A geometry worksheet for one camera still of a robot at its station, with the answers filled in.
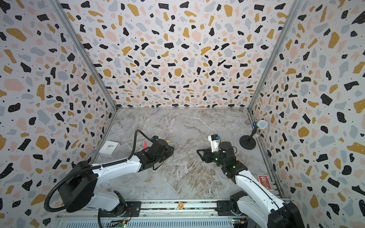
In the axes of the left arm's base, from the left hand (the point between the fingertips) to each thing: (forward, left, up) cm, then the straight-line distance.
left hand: (176, 148), depth 86 cm
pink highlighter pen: (-7, +14, +16) cm, 22 cm away
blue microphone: (+6, -48, +16) cm, 51 cm away
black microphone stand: (+10, -49, -10) cm, 51 cm away
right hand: (-4, -15, +4) cm, 16 cm away
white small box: (+3, +44, -6) cm, 44 cm away
